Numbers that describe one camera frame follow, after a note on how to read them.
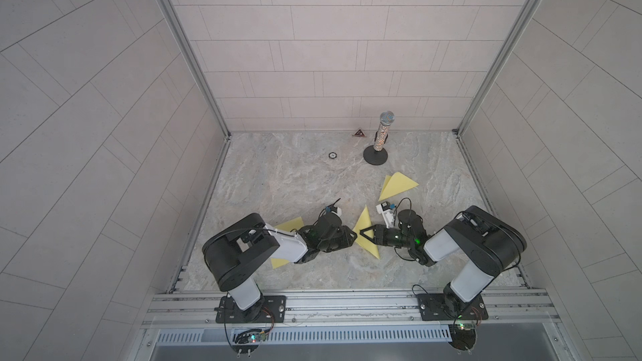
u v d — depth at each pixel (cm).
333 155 108
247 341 65
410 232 71
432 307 71
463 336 68
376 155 108
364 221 86
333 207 82
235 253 46
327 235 68
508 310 72
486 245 46
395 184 96
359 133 116
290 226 89
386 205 82
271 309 71
